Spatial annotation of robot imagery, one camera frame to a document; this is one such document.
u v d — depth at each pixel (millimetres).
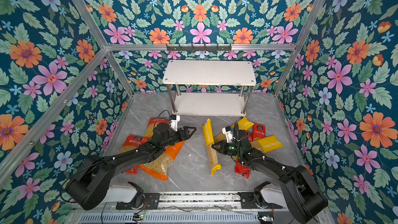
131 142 891
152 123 968
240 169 797
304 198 413
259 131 959
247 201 730
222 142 784
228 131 784
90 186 422
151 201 735
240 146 663
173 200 751
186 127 751
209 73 838
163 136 667
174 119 784
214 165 761
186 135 735
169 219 765
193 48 922
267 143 887
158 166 804
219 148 802
